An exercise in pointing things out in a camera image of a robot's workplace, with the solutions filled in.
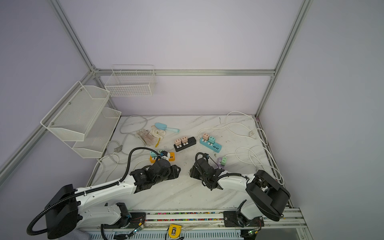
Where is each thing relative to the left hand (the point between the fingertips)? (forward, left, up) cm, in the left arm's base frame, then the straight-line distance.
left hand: (177, 170), depth 81 cm
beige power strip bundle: (+29, +22, -8) cm, 37 cm away
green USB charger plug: (+8, -27, -3) cm, 28 cm away
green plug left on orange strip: (+12, +16, -3) cm, 20 cm away
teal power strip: (+20, -23, -6) cm, 31 cm away
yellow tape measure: (-26, 0, -8) cm, 28 cm away
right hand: (+2, -8, -6) cm, 10 cm away
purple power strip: (+8, -25, -6) cm, 27 cm away
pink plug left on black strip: (+21, +2, -3) cm, 21 cm away
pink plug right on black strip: (+23, -2, -3) cm, 24 cm away
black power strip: (+24, -7, -7) cm, 26 cm away
